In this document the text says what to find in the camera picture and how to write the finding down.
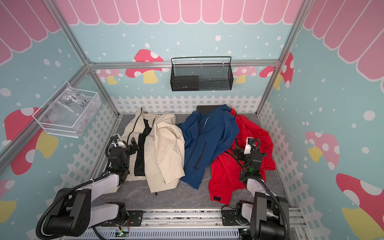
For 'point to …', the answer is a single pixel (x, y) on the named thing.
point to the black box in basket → (187, 83)
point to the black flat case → (205, 109)
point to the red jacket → (225, 170)
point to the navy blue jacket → (206, 132)
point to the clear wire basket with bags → (68, 114)
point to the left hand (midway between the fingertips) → (127, 144)
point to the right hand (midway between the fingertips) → (245, 136)
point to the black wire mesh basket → (201, 76)
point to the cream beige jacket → (160, 161)
